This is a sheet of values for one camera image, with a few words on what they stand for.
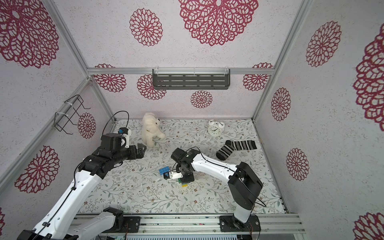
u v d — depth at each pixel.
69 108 0.78
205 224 0.75
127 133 0.66
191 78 0.95
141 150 0.67
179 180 0.74
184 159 0.61
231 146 1.03
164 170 0.92
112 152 0.53
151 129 0.93
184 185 0.86
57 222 0.39
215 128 1.04
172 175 0.72
